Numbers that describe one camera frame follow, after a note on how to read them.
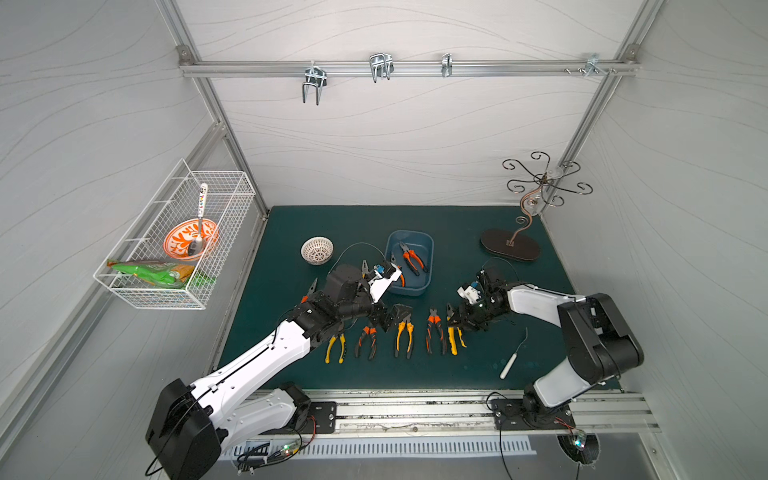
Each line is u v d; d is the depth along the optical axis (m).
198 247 0.66
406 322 0.88
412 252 1.04
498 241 1.08
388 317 0.65
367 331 0.86
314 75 0.78
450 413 0.75
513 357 0.82
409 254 1.04
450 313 0.90
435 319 0.90
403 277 0.99
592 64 0.76
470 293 0.88
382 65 0.76
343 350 0.84
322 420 0.73
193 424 0.38
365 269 0.63
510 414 0.73
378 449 0.64
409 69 0.78
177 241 0.67
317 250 1.05
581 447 0.71
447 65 0.78
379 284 0.64
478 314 0.80
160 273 0.54
